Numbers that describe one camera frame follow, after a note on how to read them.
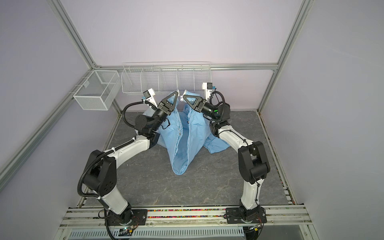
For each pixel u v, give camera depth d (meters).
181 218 0.74
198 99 0.67
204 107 0.66
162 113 0.65
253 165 0.50
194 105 0.67
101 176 0.45
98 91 0.99
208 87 0.67
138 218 0.73
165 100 0.66
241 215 0.66
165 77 1.00
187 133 0.76
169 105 0.65
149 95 0.63
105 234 0.70
